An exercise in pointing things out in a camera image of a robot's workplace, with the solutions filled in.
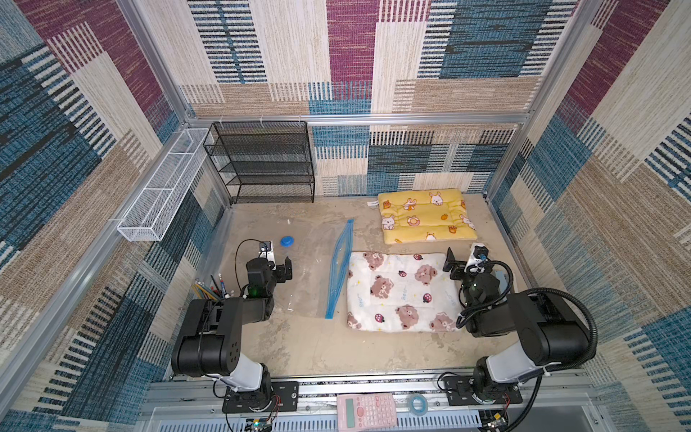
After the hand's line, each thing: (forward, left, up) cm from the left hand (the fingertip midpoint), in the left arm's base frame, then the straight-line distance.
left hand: (274, 258), depth 94 cm
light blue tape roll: (-42, -41, -6) cm, 60 cm away
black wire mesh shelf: (+37, +7, +13) cm, 40 cm away
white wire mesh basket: (-4, +26, +27) cm, 37 cm away
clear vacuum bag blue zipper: (-2, -23, -3) cm, 23 cm away
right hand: (-2, -65, +4) cm, 65 cm away
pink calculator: (-44, -27, -5) cm, 52 cm away
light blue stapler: (-9, -77, -3) cm, 78 cm away
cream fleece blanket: (-12, -43, -4) cm, 45 cm away
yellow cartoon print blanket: (+21, -57, -4) cm, 61 cm away
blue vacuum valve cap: (+11, -2, -4) cm, 12 cm away
